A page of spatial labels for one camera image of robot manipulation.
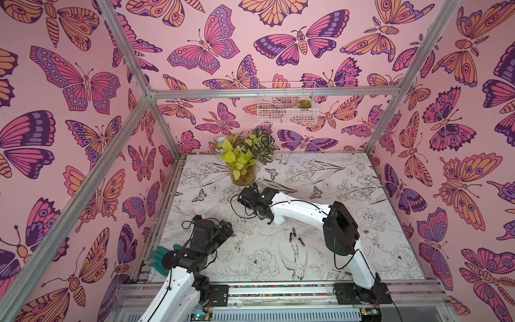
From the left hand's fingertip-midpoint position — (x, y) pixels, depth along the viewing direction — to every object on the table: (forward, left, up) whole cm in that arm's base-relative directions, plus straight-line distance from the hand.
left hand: (227, 227), depth 84 cm
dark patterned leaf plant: (+34, -15, +15) cm, 40 cm away
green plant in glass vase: (+30, -3, +14) cm, 33 cm away
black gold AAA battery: (+2, -29, -7) cm, 30 cm away
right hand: (+11, -18, +1) cm, 21 cm away
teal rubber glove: (-11, +28, -6) cm, 31 cm away
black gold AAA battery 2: (-2, -27, -7) cm, 28 cm away
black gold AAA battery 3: (-4, -32, -7) cm, 33 cm away
